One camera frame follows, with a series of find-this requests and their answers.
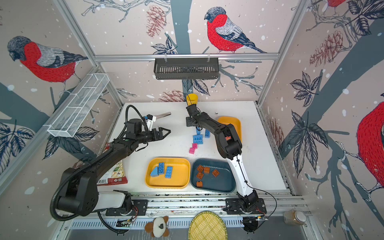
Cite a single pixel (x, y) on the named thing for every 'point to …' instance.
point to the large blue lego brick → (197, 138)
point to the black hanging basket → (186, 69)
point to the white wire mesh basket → (66, 121)
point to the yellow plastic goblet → (192, 98)
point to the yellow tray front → (181, 174)
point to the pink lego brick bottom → (191, 150)
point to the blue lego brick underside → (199, 141)
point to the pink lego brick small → (194, 145)
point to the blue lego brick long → (161, 168)
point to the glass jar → (295, 217)
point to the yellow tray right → (235, 121)
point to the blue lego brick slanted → (154, 172)
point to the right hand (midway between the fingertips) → (192, 122)
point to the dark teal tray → (224, 182)
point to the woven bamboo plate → (207, 225)
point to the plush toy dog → (159, 227)
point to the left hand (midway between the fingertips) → (165, 132)
